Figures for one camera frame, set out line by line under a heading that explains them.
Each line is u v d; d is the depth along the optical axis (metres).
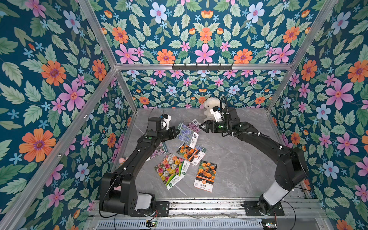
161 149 0.96
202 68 0.93
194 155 0.93
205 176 0.85
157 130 0.66
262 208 0.65
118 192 0.41
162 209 0.74
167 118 0.78
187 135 0.88
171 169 0.87
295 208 0.75
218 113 0.77
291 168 0.45
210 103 0.98
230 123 0.65
